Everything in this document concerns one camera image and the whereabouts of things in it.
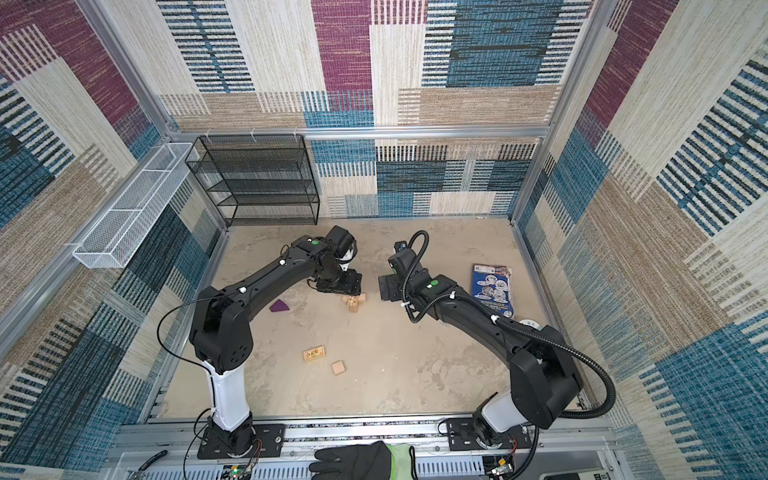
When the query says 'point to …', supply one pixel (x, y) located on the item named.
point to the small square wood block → (338, 367)
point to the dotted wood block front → (314, 353)
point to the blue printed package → (491, 286)
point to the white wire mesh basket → (120, 230)
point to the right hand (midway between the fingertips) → (399, 284)
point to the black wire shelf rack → (258, 178)
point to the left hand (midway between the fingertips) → (351, 286)
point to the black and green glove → (367, 461)
